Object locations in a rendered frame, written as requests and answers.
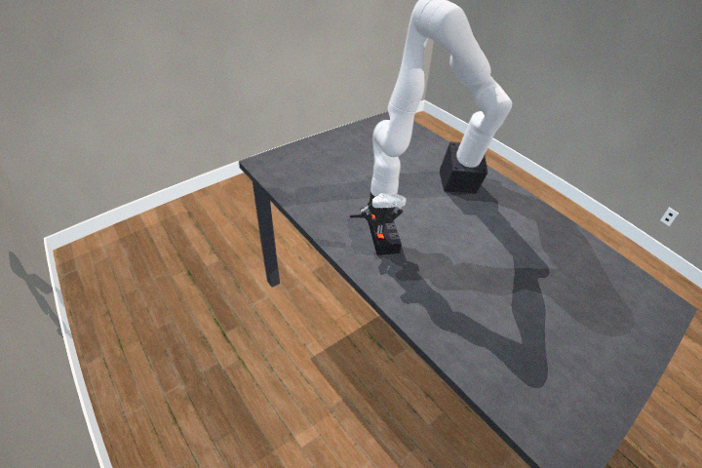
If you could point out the black power strip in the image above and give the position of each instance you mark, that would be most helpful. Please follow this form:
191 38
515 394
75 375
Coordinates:
388 242

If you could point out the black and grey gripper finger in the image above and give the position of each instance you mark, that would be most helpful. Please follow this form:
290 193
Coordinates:
387 217
372 220

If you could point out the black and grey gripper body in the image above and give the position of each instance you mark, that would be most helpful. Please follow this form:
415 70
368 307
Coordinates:
373 210

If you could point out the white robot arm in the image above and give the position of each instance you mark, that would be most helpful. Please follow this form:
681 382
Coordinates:
446 24

